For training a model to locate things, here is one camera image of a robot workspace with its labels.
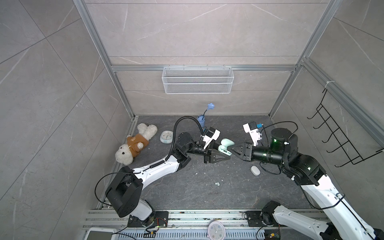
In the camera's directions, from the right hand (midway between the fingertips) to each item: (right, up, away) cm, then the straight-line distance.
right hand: (228, 148), depth 58 cm
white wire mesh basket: (-11, +41, +43) cm, 60 cm away
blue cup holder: (-9, +14, +49) cm, 51 cm away
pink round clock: (-3, -40, +10) cm, 42 cm away
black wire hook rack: (+54, -1, +6) cm, 55 cm away
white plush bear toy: (-50, -1, +33) cm, 60 cm away
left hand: (+1, -2, +1) cm, 3 cm away
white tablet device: (-56, -40, +8) cm, 69 cm away
